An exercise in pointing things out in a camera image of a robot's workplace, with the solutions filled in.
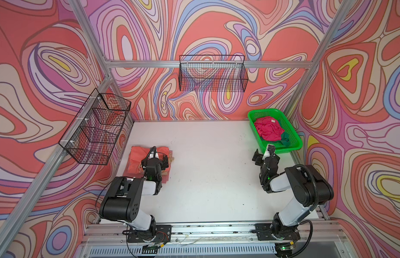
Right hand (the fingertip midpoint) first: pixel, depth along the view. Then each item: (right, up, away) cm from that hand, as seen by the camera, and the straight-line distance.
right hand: (266, 153), depth 95 cm
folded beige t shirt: (-57, -3, +2) cm, 57 cm away
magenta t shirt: (+8, +16, +13) cm, 22 cm away
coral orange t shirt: (-76, 0, -3) cm, 76 cm away
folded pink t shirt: (-60, -12, -4) cm, 61 cm away
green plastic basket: (+22, +6, +7) cm, 23 cm away
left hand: (-64, -1, -1) cm, 64 cm away
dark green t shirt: (+15, +8, +8) cm, 19 cm away
